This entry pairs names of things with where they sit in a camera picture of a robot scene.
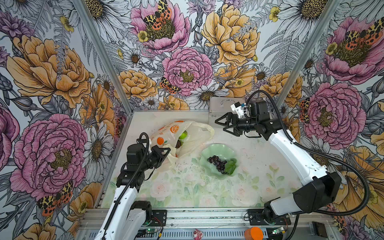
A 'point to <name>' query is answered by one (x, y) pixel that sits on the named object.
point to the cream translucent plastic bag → (167, 136)
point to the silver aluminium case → (219, 106)
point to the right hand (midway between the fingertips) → (220, 130)
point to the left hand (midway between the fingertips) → (171, 152)
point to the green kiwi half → (183, 135)
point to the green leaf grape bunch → (224, 167)
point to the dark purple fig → (178, 144)
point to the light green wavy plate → (224, 152)
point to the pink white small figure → (197, 235)
